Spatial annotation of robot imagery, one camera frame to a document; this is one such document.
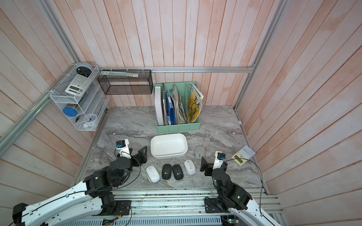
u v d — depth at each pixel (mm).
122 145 589
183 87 1062
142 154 639
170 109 925
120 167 491
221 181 548
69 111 763
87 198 482
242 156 906
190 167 857
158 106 903
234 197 551
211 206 730
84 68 805
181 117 1013
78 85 775
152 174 819
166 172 839
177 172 842
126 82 1040
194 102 1010
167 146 970
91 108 817
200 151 925
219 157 636
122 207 731
